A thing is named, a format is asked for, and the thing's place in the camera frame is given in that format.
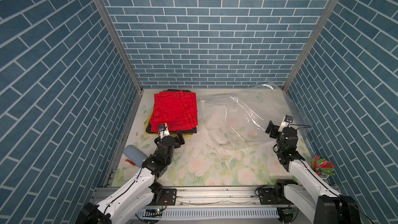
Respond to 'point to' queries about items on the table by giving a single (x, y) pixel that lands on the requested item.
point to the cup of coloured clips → (323, 168)
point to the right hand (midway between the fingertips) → (280, 124)
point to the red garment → (177, 109)
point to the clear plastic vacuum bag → (240, 120)
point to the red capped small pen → (130, 162)
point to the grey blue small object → (134, 154)
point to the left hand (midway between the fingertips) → (177, 132)
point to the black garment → (193, 130)
